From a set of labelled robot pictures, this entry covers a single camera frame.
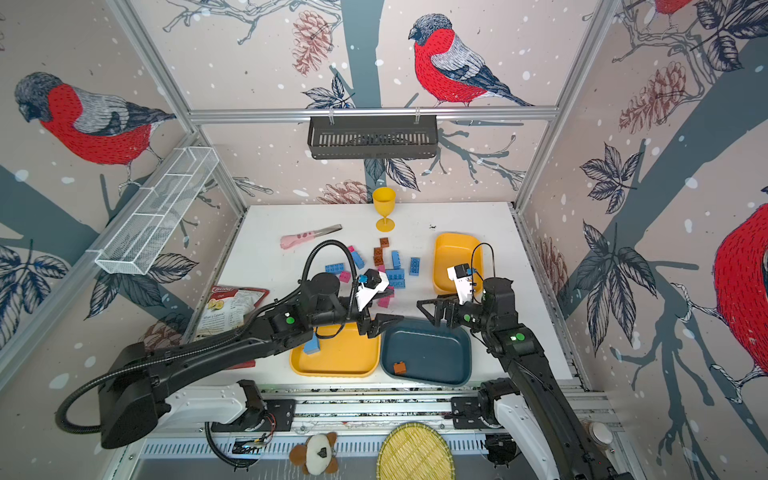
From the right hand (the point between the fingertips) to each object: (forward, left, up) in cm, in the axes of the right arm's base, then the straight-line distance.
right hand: (427, 305), depth 74 cm
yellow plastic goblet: (+43, +14, -3) cm, 45 cm away
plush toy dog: (-31, +25, -14) cm, 42 cm away
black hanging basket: (+59, +19, +12) cm, 63 cm away
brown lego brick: (-11, +7, -15) cm, 20 cm away
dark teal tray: (-5, +2, -20) cm, 21 cm away
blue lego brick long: (+24, +23, -15) cm, 36 cm away
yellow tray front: (-8, +23, -15) cm, 29 cm away
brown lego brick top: (+32, +14, -15) cm, 39 cm away
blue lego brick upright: (+25, +10, -16) cm, 32 cm away
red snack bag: (+1, +58, -9) cm, 59 cm away
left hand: (-4, +8, +7) cm, 11 cm away
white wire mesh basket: (+6, +70, +16) cm, 72 cm away
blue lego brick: (+22, +3, -16) cm, 28 cm away
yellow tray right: (+29, -10, -14) cm, 34 cm away
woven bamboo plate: (-29, +3, -17) cm, 34 cm away
